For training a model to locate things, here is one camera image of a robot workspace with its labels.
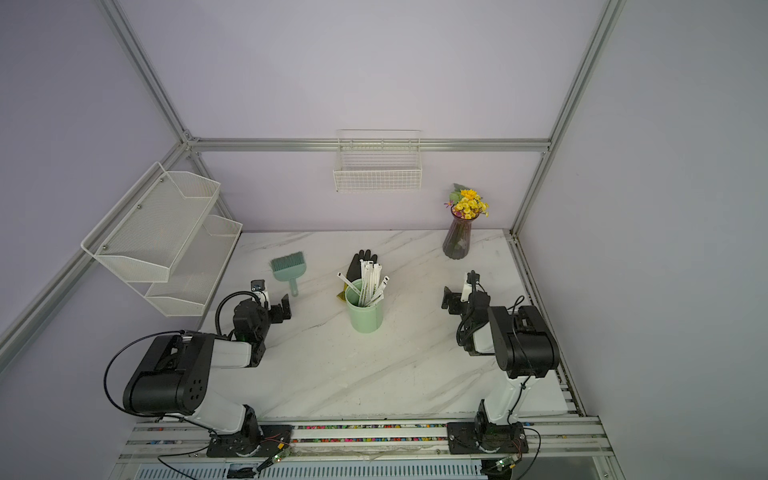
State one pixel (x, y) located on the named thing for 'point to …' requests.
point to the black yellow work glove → (354, 271)
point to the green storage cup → (365, 319)
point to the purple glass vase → (457, 240)
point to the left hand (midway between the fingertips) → (271, 299)
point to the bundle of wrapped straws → (370, 291)
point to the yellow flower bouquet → (466, 203)
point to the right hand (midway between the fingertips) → (461, 291)
